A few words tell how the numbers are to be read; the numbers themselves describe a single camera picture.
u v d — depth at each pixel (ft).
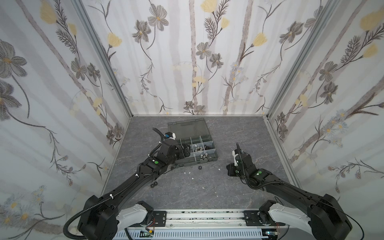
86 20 2.35
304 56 2.79
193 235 2.31
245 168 2.12
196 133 4.69
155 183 2.80
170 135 2.36
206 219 2.47
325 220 1.33
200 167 3.05
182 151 2.32
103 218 1.27
